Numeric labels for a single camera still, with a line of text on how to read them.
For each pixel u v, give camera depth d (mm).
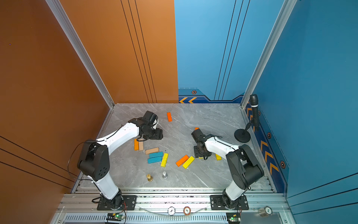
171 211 710
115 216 708
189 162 873
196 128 1057
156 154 898
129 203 739
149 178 784
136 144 940
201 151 770
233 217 710
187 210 710
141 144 940
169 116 1120
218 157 891
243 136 999
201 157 811
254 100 791
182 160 878
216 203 727
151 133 773
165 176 803
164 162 870
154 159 885
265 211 657
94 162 464
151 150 926
